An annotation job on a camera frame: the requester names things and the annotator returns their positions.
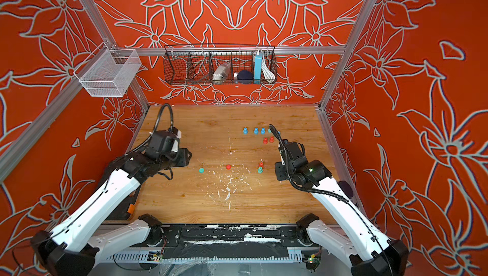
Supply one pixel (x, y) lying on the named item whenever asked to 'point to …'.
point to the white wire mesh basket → (108, 72)
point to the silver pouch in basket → (222, 71)
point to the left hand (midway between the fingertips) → (188, 153)
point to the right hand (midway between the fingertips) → (277, 167)
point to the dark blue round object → (245, 77)
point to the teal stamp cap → (201, 170)
